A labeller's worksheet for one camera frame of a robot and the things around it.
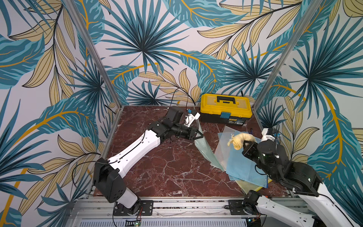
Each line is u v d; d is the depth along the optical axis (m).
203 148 0.69
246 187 0.82
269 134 0.52
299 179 0.38
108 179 0.40
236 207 0.74
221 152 0.95
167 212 0.73
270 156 0.41
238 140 0.59
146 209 0.74
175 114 0.56
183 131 0.62
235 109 0.95
